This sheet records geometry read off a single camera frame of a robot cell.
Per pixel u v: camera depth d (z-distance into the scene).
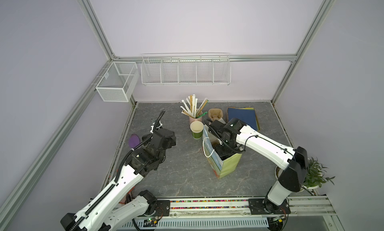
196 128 0.90
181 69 1.01
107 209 0.41
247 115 1.08
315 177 0.67
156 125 0.50
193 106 0.99
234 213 0.74
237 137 0.53
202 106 0.99
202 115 1.01
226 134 0.54
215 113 1.12
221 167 0.71
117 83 0.94
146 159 0.47
